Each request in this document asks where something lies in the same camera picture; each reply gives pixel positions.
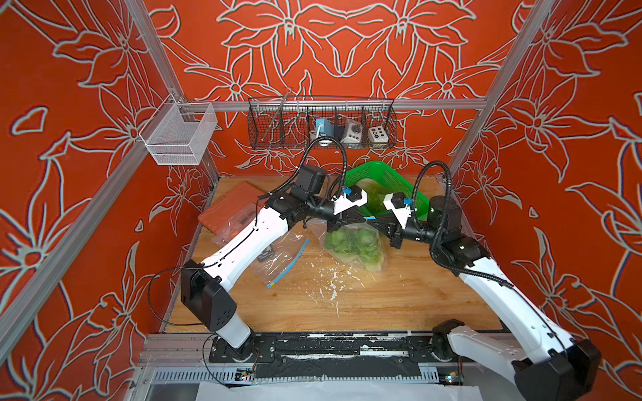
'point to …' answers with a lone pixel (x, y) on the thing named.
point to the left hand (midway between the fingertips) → (361, 213)
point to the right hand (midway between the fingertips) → (367, 220)
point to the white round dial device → (353, 133)
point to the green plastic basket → (391, 184)
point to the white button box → (378, 134)
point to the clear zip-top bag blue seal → (279, 257)
